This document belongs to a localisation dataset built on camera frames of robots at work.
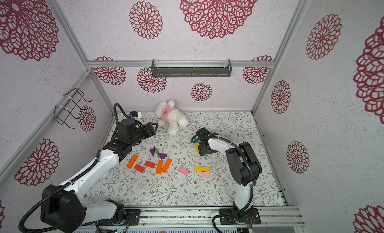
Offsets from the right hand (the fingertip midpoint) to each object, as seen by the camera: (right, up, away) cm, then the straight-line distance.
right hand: (209, 148), depth 97 cm
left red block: (-43, -11, -7) cm, 45 cm away
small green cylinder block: (-34, -2, 0) cm, 34 cm away
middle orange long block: (-31, -11, -7) cm, 33 cm away
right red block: (-37, -10, -5) cm, 39 cm away
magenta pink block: (-16, -13, -7) cm, 22 cm away
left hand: (-31, +14, -16) cm, 38 cm away
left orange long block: (-48, -8, -5) cm, 49 cm away
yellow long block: (-5, -11, -9) cm, 15 cm away
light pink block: (-4, -14, -9) cm, 17 cm away
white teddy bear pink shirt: (-27, +21, +11) cm, 36 cm away
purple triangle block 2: (-30, -5, -2) cm, 30 cm away
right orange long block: (-27, -10, -5) cm, 29 cm away
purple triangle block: (-37, -2, 0) cm, 37 cm away
